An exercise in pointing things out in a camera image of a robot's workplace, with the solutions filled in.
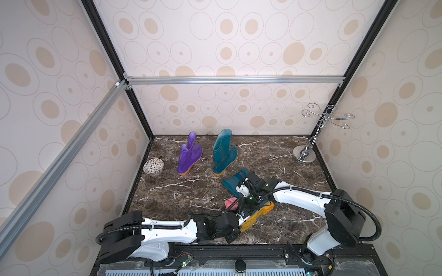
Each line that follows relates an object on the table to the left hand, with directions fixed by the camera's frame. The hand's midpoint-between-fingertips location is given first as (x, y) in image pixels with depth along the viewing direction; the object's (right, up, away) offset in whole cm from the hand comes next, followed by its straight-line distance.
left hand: (244, 228), depth 76 cm
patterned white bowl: (-51, +26, +26) cm, 63 cm away
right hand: (0, +6, +5) cm, 8 cm away
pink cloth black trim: (-6, +10, +8) cm, 14 cm away
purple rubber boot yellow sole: (-25, +32, +2) cm, 41 cm away
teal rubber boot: (-9, +33, +11) cm, 36 cm away
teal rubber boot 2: (-6, +16, +19) cm, 25 cm away
